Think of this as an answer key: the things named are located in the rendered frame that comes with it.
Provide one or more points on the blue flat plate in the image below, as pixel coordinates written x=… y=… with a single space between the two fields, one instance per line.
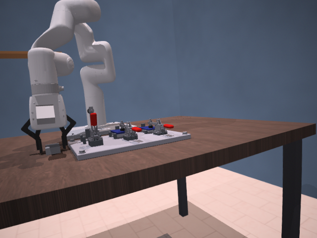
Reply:
x=148 y=129
x=118 y=132

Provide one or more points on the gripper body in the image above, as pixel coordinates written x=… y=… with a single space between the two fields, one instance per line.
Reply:
x=46 y=99

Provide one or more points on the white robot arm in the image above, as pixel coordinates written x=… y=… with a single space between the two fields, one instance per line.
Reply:
x=69 y=18

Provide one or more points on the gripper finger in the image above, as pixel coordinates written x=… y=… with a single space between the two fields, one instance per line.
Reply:
x=66 y=131
x=33 y=135

